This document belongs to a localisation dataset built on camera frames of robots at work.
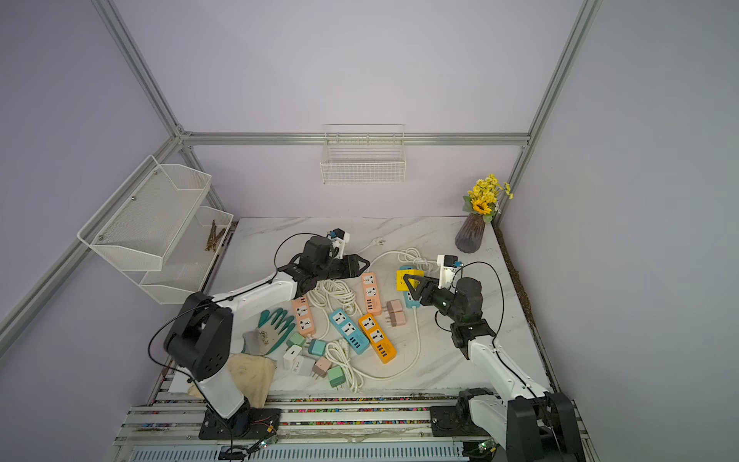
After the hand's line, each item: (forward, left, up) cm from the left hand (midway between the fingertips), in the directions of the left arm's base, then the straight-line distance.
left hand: (363, 267), depth 88 cm
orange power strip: (-20, -6, -12) cm, 24 cm away
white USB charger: (-24, +20, -10) cm, 33 cm away
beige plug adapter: (-7, -10, -12) cm, 17 cm away
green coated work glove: (-15, +28, -12) cm, 34 cm away
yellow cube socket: (-10, -11, +5) cm, 15 cm away
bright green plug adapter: (-29, +7, -13) cm, 32 cm away
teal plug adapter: (-20, +14, -13) cm, 28 cm away
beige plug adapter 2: (-11, -11, -13) cm, 20 cm away
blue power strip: (-15, +5, -13) cm, 21 cm away
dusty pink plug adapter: (-26, +12, -13) cm, 32 cm away
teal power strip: (-5, -15, -13) cm, 20 cm away
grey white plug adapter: (-27, +16, -10) cm, 33 cm away
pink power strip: (-2, -2, -12) cm, 13 cm away
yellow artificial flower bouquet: (+19, -38, +12) cm, 44 cm away
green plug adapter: (-18, +21, -13) cm, 30 cm away
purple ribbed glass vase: (+20, -39, -6) cm, 44 cm away
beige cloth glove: (-27, +32, -15) cm, 44 cm away
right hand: (-7, -14, +2) cm, 16 cm away
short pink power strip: (-10, +20, -13) cm, 25 cm away
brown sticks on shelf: (+13, +52, -1) cm, 54 cm away
